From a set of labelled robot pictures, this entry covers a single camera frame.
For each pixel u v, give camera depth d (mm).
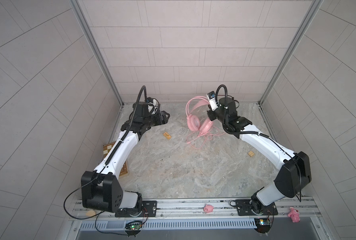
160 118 695
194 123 846
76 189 370
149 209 711
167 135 963
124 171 799
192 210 709
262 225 683
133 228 643
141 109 594
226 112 588
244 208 709
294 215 675
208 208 704
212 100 674
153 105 662
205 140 954
